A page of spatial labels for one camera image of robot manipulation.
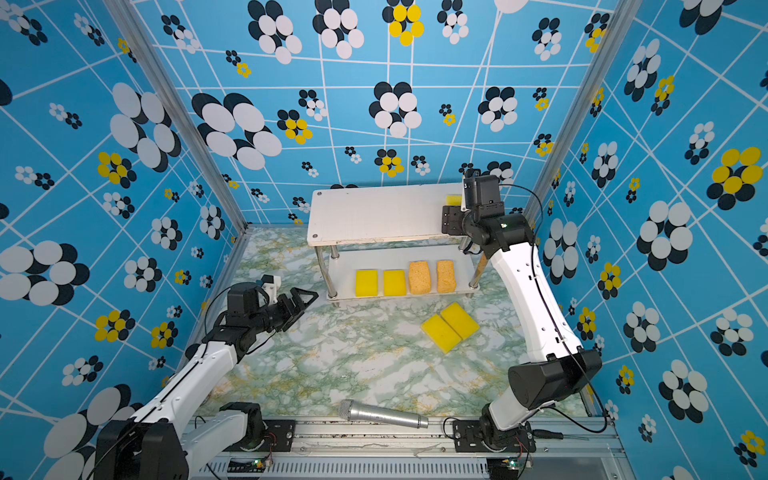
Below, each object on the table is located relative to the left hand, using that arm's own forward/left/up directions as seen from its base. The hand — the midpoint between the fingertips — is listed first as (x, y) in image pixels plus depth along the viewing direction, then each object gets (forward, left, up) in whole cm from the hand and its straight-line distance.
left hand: (312, 301), depth 82 cm
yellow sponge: (+11, -14, -7) cm, 19 cm away
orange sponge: (+11, -31, -6) cm, 33 cm away
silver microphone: (-25, -14, -12) cm, 31 cm away
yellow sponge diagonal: (+1, -45, -14) cm, 47 cm away
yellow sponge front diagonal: (-2, -37, -14) cm, 40 cm away
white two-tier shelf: (+35, -20, -15) cm, 43 cm away
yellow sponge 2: (+10, -23, -7) cm, 26 cm away
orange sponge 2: (+11, -39, -6) cm, 41 cm away
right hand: (+14, -40, +20) cm, 47 cm away
